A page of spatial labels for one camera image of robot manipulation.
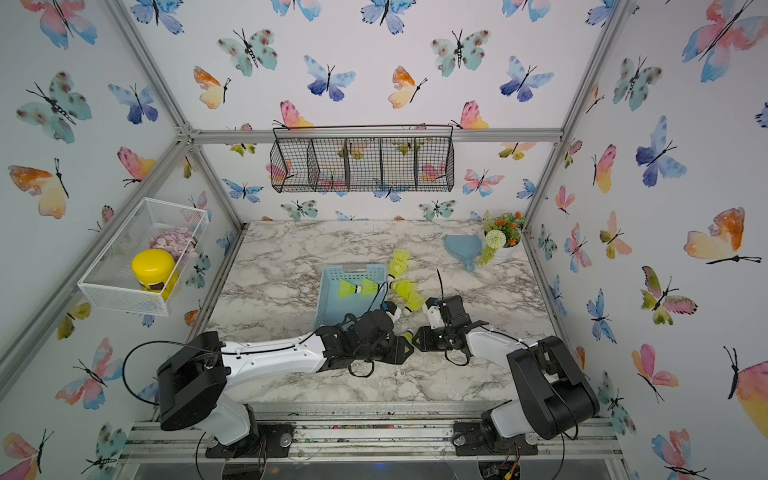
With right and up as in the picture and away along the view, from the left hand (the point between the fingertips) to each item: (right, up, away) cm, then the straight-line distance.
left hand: (413, 350), depth 78 cm
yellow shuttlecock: (-21, +14, +19) cm, 31 cm away
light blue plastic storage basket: (-26, +7, +22) cm, 34 cm away
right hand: (+3, 0, +11) cm, 11 cm away
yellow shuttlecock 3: (+1, +10, +17) cm, 20 cm away
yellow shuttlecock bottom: (-13, +14, +21) cm, 29 cm away
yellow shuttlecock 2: (-5, +15, +23) cm, 27 cm away
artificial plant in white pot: (+30, +31, +19) cm, 47 cm away
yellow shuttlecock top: (-3, +23, +29) cm, 38 cm away
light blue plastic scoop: (+22, +27, +33) cm, 48 cm away
